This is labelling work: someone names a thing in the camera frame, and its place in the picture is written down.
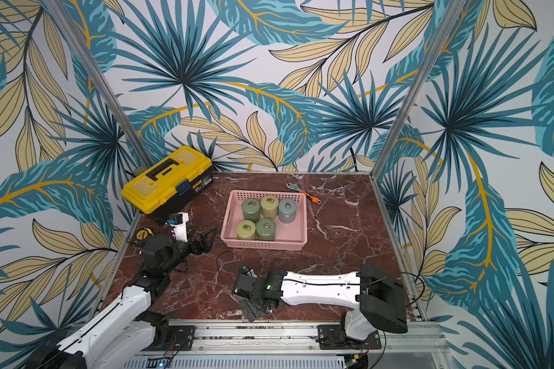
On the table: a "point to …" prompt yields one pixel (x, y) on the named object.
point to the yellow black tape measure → (142, 234)
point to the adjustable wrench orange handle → (297, 187)
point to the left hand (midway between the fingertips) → (207, 230)
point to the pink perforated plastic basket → (288, 236)
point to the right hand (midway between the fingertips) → (257, 300)
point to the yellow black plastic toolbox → (185, 172)
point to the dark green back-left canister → (251, 208)
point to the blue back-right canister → (287, 211)
